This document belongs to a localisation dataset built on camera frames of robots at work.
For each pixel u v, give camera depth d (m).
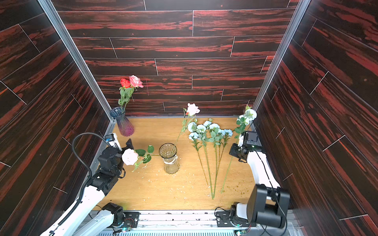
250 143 0.65
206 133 1.08
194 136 1.03
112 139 0.63
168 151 0.81
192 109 0.68
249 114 0.93
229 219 0.73
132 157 0.53
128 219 0.73
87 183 0.53
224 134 1.06
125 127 1.04
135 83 0.80
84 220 0.48
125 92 0.93
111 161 0.55
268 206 0.42
